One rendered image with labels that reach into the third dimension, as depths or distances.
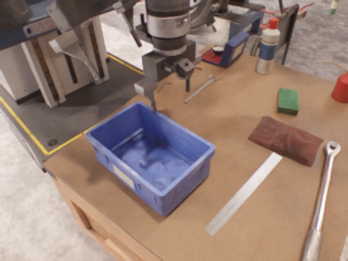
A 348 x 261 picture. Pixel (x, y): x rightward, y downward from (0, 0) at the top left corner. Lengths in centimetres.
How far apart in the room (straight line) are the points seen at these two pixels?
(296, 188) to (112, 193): 50
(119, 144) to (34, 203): 71
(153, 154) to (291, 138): 43
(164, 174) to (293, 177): 37
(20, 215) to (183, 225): 93
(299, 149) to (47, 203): 112
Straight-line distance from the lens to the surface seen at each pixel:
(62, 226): 132
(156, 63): 57
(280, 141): 89
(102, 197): 76
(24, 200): 148
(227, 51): 118
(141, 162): 80
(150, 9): 56
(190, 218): 69
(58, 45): 50
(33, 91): 149
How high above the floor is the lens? 108
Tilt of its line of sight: 43 degrees down
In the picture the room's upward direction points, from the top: 2 degrees counter-clockwise
